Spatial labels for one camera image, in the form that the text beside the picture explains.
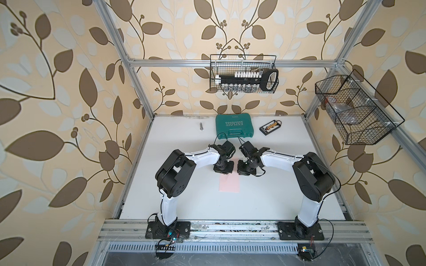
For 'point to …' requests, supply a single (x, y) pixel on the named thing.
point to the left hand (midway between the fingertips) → (228, 169)
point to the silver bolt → (201, 128)
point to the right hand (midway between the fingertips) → (238, 172)
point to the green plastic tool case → (230, 126)
